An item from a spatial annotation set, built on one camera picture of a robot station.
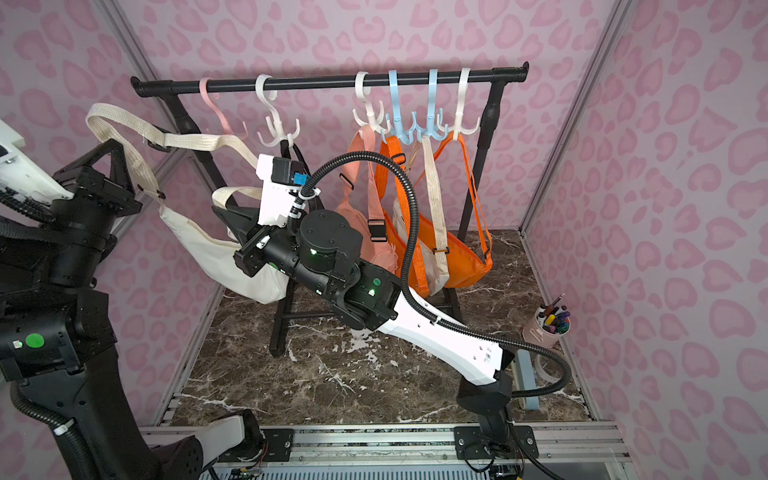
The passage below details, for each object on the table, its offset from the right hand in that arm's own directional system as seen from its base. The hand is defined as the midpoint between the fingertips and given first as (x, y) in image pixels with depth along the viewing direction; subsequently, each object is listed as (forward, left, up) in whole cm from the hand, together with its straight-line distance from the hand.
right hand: (219, 211), depth 43 cm
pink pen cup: (+6, -66, -48) cm, 82 cm away
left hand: (+4, +11, +9) cm, 15 cm away
